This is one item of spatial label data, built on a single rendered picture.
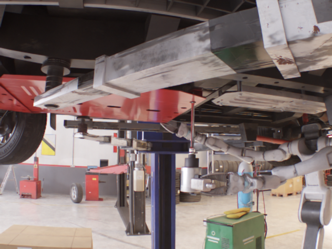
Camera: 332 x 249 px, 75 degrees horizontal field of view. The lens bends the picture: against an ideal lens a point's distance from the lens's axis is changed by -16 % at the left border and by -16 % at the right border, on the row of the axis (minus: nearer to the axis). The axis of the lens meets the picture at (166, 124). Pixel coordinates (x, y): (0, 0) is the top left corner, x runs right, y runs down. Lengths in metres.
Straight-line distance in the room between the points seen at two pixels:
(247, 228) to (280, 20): 2.41
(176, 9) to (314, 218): 1.50
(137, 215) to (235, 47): 4.50
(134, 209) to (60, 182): 6.08
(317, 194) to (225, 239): 1.11
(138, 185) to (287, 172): 3.51
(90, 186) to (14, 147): 7.17
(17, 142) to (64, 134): 8.51
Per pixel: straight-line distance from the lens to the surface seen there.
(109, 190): 10.33
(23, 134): 1.94
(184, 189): 1.11
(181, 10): 0.55
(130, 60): 0.48
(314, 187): 1.75
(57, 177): 10.42
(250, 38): 0.36
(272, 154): 1.83
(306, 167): 1.25
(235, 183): 1.09
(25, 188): 9.17
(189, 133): 1.75
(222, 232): 2.52
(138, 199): 4.71
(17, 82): 1.14
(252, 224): 2.69
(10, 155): 2.02
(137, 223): 4.79
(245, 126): 2.04
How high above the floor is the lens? 1.31
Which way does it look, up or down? 9 degrees up
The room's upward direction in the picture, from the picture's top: straight up
